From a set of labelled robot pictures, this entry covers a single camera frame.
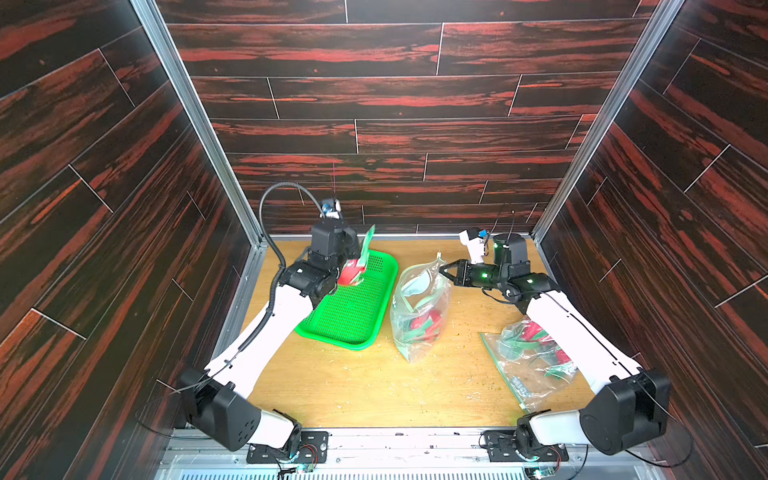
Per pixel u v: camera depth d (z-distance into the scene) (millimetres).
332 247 557
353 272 784
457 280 689
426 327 842
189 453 734
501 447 732
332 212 624
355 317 964
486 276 661
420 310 708
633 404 396
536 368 834
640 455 432
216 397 389
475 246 703
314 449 719
